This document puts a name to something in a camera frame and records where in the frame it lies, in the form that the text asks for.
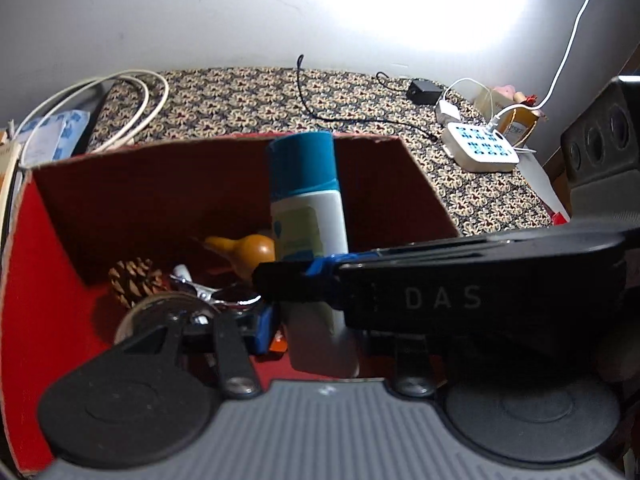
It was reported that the yellow paper gift bag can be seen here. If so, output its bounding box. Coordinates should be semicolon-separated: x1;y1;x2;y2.
502;92;549;146

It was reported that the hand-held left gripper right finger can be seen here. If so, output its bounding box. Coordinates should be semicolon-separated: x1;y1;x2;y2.
394;339;436;397

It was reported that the white bottle with blue cap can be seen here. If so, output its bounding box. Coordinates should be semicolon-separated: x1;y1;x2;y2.
267;131;361;379

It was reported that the white power cable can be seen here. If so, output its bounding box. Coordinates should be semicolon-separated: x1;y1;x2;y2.
487;0;614;131

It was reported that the white paper bag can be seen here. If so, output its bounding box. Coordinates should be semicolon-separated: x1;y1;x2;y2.
474;85;504;124

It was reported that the orange wooden gourd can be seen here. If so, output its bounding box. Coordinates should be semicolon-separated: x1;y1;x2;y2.
202;232;277;279

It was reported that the black cable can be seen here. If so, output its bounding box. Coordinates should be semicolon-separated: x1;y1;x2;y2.
295;55;442;144

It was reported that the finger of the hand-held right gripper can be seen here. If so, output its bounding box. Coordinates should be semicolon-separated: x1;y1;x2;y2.
251;252;354;312

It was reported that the looped white cable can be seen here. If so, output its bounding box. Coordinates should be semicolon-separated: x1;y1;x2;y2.
10;71;171;154

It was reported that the brown pine cone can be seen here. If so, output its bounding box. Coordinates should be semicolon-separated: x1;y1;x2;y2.
107;257;174;309

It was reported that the black power adapter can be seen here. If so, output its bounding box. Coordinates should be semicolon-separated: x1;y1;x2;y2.
406;79;444;106

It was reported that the red cardboard box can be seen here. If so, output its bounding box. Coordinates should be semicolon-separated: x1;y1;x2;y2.
0;132;461;476

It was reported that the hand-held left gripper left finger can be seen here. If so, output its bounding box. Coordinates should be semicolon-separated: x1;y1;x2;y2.
115;305;278;401

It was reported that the brown cardboard tape roll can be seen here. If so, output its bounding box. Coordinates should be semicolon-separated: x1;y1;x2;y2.
114;292;223;347

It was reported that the shiny metal tool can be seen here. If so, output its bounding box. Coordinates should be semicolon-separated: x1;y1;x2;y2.
170;265;264;311

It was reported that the white power strip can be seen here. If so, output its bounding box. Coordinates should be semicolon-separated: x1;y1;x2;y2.
442;122;521;172

